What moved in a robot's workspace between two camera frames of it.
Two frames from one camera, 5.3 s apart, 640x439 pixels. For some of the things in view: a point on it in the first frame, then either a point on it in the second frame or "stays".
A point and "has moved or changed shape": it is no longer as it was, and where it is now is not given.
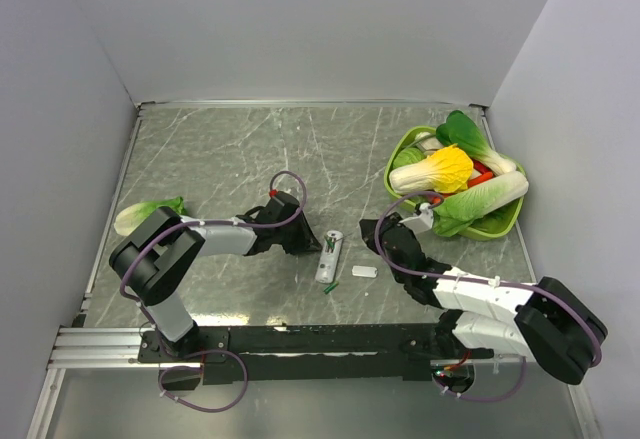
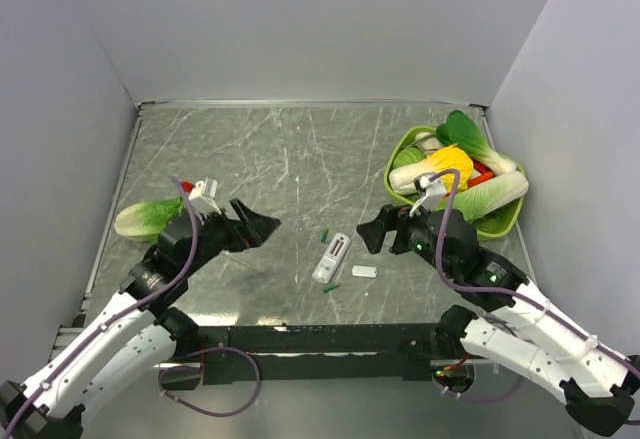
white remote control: (329, 261) has moved or changed shape
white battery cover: (364, 271) stays
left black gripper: (307, 241) to (249, 231)
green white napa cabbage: (452, 215) stays
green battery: (331, 287) stays
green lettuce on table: (131, 216) stays
